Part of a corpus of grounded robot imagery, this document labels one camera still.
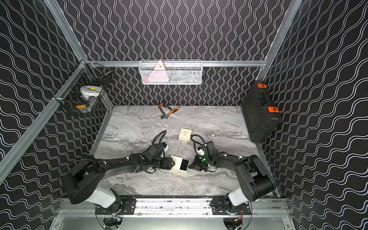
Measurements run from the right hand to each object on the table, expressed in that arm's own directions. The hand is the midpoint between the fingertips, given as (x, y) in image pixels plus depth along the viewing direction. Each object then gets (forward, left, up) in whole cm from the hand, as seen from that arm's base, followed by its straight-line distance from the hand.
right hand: (190, 166), depth 87 cm
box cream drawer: (0, +4, +2) cm, 4 cm away
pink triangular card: (+45, +19, +35) cm, 60 cm away
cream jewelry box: (+3, +7, +1) cm, 8 cm away
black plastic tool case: (+23, -43, +20) cm, 53 cm away
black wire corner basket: (+28, +60, +35) cm, 75 cm away
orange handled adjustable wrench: (+47, +12, +1) cm, 49 cm away
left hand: (+2, +13, +1) cm, 13 cm away
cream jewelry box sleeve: (+22, +3, +2) cm, 23 cm away
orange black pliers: (+53, +24, +1) cm, 58 cm away
